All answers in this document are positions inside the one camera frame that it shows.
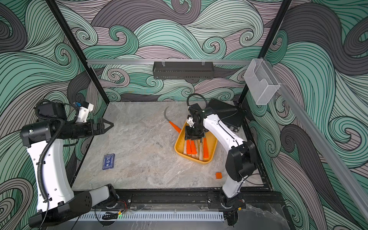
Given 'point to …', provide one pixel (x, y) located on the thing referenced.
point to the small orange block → (218, 175)
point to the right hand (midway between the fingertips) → (186, 138)
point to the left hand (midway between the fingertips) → (103, 125)
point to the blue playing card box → (109, 161)
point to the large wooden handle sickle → (185, 148)
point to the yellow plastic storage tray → (212, 143)
